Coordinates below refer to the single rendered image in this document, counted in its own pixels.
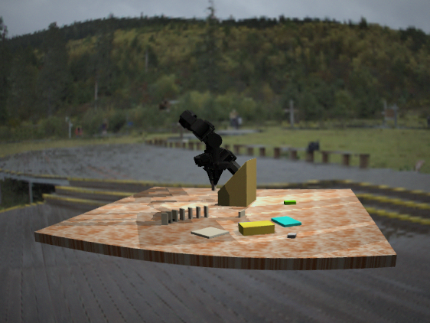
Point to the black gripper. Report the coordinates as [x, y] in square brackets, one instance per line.
[214, 169]

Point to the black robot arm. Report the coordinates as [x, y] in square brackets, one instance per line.
[204, 131]

